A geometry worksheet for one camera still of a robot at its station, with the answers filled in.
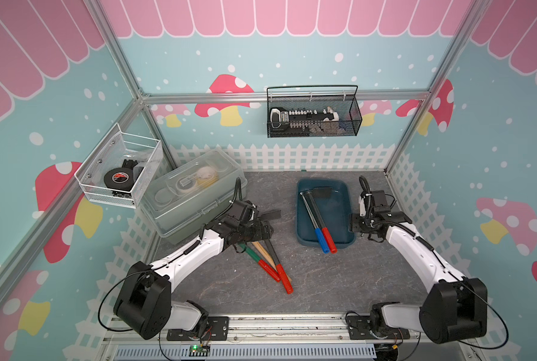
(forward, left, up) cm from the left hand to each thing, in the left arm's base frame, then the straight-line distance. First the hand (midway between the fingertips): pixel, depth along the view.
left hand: (262, 235), depth 85 cm
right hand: (+6, -36, +2) cm, 37 cm away
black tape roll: (+7, +45, +23) cm, 51 cm away
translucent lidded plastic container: (+16, +27, +7) cm, 33 cm away
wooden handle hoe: (-5, -2, -9) cm, 11 cm away
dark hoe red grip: (+26, -22, -6) cm, 35 cm away
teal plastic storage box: (+18, -32, -9) cm, 38 cm away
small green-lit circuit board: (-35, +20, -13) cm, 42 cm away
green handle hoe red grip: (-9, -2, -8) cm, 12 cm away
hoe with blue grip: (+3, -22, -2) cm, 22 cm away
